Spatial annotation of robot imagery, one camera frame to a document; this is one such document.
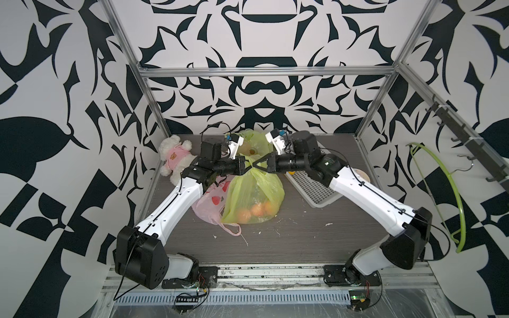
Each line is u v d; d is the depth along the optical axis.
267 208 0.84
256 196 0.85
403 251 0.41
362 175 1.02
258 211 0.85
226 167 0.66
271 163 0.61
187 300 0.73
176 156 0.99
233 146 0.70
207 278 0.74
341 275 0.74
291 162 0.59
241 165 0.66
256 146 0.92
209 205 0.91
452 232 0.63
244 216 0.81
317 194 0.83
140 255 0.40
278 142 0.65
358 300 0.71
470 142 0.59
